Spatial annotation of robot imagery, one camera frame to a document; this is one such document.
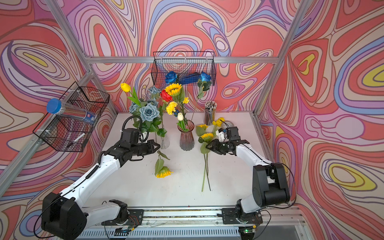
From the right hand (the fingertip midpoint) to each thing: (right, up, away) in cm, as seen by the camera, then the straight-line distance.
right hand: (208, 151), depth 87 cm
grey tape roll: (+19, +17, +25) cm, 36 cm away
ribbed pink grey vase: (-13, +7, +3) cm, 15 cm away
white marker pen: (-68, +8, -15) cm, 70 cm away
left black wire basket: (-72, +11, -17) cm, 75 cm away
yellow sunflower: (-26, -8, -12) cm, 30 cm away
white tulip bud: (-16, +19, -11) cm, 27 cm away
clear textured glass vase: (-28, +4, +9) cm, 29 cm away
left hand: (-26, +4, -7) cm, 28 cm away
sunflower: (-2, +5, +12) cm, 13 cm away
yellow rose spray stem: (+9, +17, +20) cm, 28 cm away
